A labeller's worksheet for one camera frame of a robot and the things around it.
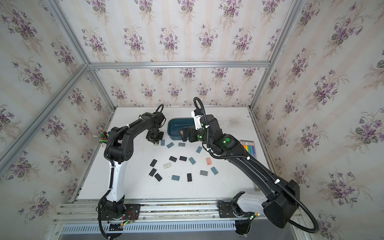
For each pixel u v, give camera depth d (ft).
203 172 2.84
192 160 2.97
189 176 2.79
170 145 3.23
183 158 3.05
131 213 2.36
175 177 2.77
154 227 2.51
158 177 2.76
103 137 2.93
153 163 2.97
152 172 2.83
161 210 2.45
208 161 3.00
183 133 2.05
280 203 1.21
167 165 2.89
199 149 3.15
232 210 2.17
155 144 3.22
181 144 3.24
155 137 2.89
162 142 3.23
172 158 3.04
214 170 2.89
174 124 3.45
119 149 1.93
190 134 2.03
